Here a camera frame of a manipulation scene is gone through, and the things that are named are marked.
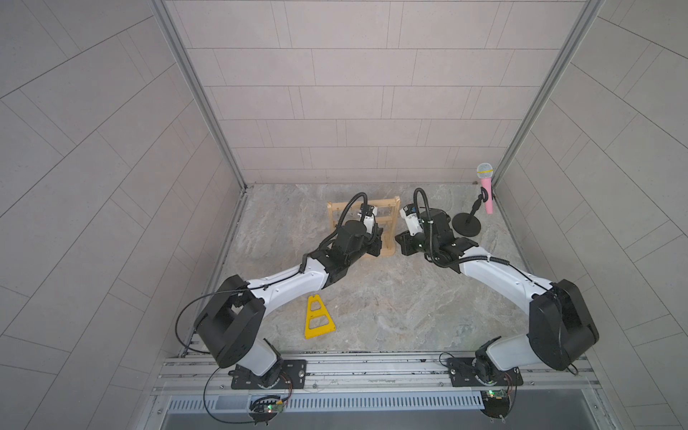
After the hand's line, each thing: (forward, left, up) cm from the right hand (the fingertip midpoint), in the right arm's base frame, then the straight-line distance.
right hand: (395, 236), depth 86 cm
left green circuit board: (-42, +38, -9) cm, 57 cm away
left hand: (0, +3, +5) cm, 6 cm away
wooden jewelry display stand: (+3, +2, +4) cm, 5 cm away
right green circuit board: (-44, -21, -15) cm, 51 cm away
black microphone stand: (+11, -31, -11) cm, 35 cm away
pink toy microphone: (+14, -30, +13) cm, 36 cm away
